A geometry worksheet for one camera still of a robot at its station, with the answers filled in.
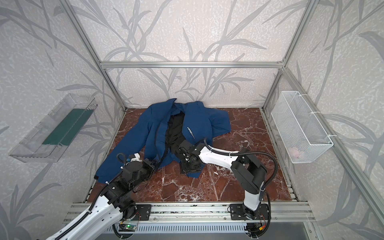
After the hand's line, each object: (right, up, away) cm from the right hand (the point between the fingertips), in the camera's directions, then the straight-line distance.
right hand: (184, 167), depth 84 cm
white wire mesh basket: (+52, +20, -23) cm, 61 cm away
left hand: (-11, +8, -5) cm, 15 cm away
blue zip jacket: (+1, +23, +18) cm, 29 cm away
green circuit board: (-25, -24, -13) cm, 37 cm away
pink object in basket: (+55, +12, -12) cm, 58 cm away
